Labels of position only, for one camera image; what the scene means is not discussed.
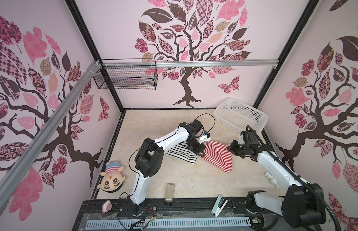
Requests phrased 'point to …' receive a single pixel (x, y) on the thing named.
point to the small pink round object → (107, 206)
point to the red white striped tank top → (217, 154)
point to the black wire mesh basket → (127, 74)
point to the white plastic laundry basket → (237, 117)
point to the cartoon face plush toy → (112, 179)
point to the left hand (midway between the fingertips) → (201, 156)
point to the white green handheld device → (219, 205)
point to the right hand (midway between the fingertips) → (228, 146)
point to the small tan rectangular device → (169, 197)
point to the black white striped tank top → (182, 151)
